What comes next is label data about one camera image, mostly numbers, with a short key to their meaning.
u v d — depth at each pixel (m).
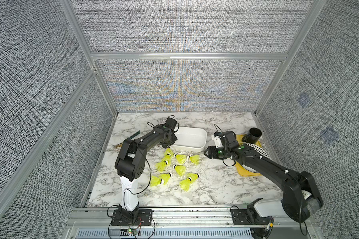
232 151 0.64
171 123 0.79
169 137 0.81
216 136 0.79
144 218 0.73
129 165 0.52
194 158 0.93
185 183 0.85
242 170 0.89
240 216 0.73
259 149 0.95
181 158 0.93
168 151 0.97
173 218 0.75
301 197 0.42
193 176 0.84
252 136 0.95
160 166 0.88
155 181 0.82
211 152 0.75
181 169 0.90
